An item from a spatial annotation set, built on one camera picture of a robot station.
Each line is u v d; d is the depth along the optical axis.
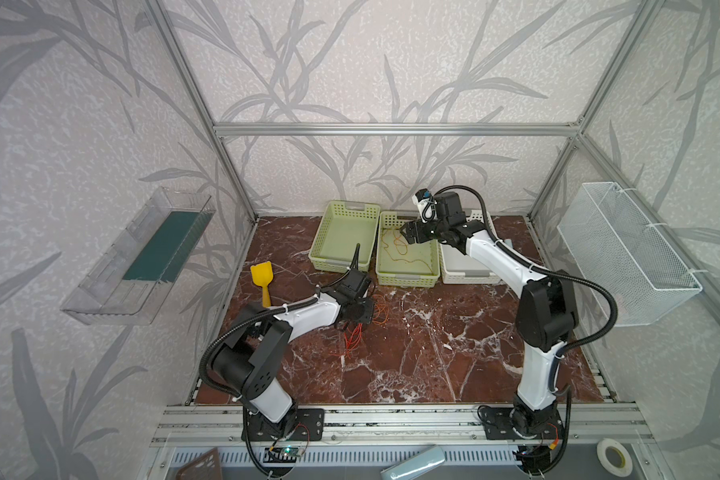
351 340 0.88
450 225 0.71
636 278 0.62
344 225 1.16
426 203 0.81
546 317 0.50
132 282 0.63
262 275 1.02
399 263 1.04
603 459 0.69
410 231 0.83
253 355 0.45
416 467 0.64
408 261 1.06
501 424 0.73
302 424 0.72
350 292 0.72
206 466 0.69
